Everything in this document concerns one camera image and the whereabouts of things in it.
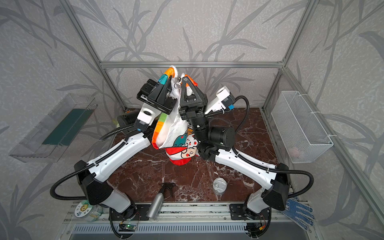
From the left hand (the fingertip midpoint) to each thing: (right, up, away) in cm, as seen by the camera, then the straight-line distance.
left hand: (167, 73), depth 35 cm
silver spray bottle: (-14, -51, +40) cm, 67 cm away
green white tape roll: (-43, -53, +32) cm, 75 cm away
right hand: (+5, 0, +3) cm, 6 cm away
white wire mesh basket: (+50, -18, +26) cm, 59 cm away
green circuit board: (-28, -63, +35) cm, 77 cm away
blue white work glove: (+57, -58, +38) cm, 89 cm away
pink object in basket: (+53, -27, +37) cm, 70 cm away
